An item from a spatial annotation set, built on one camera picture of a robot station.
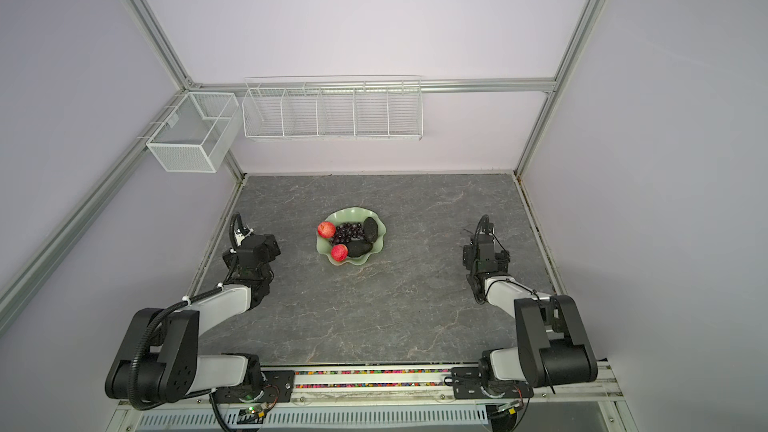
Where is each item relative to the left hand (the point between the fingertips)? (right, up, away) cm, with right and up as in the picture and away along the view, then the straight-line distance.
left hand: (252, 243), depth 89 cm
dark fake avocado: (+31, -2, +5) cm, 32 cm away
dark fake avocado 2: (+35, +4, +7) cm, 36 cm away
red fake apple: (+21, +4, +5) cm, 22 cm away
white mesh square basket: (-22, +34, +8) cm, 42 cm away
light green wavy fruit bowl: (+28, +8, +13) cm, 32 cm away
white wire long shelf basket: (+23, +44, +10) cm, 50 cm away
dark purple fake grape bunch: (+27, +3, +8) cm, 28 cm away
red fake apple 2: (+26, -3, +2) cm, 26 cm away
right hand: (+73, -3, +3) cm, 73 cm away
